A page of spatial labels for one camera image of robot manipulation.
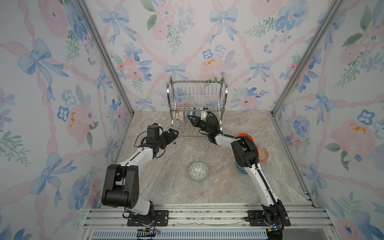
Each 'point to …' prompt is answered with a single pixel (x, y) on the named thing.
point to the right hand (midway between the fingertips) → (189, 116)
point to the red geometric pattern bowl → (263, 153)
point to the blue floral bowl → (191, 113)
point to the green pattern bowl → (198, 171)
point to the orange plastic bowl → (245, 135)
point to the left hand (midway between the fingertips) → (175, 134)
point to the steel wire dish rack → (195, 97)
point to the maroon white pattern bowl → (180, 115)
